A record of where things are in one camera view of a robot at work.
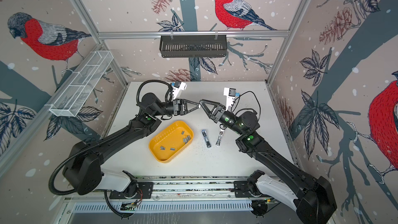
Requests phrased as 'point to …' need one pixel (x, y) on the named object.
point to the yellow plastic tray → (167, 144)
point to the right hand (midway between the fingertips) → (197, 106)
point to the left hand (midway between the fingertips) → (197, 110)
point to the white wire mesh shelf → (80, 82)
